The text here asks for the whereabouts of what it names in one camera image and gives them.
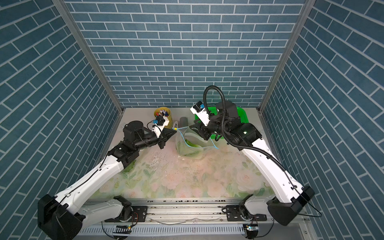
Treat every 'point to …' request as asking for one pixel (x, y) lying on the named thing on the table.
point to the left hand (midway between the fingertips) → (179, 132)
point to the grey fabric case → (183, 122)
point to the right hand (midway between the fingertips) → (196, 124)
